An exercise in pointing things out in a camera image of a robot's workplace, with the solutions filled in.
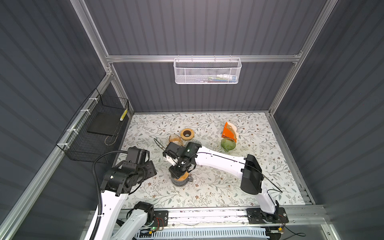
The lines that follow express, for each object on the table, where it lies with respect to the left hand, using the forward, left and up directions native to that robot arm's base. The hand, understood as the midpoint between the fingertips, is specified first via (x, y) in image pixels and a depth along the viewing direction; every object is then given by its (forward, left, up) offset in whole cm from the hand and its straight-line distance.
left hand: (149, 169), depth 69 cm
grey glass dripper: (+29, -24, -21) cm, 43 cm away
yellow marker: (+30, +17, +7) cm, 36 cm away
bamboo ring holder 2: (0, -16, -10) cm, 19 cm away
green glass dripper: (+24, -46, -20) cm, 55 cm away
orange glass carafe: (+30, -10, -18) cm, 37 cm away
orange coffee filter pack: (+30, -47, -11) cm, 57 cm away
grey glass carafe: (-1, -14, -17) cm, 22 cm away
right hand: (0, -11, -10) cm, 15 cm away
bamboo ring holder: (+35, -18, -19) cm, 43 cm away
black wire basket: (+17, +28, +7) cm, 34 cm away
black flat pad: (+22, +23, +10) cm, 33 cm away
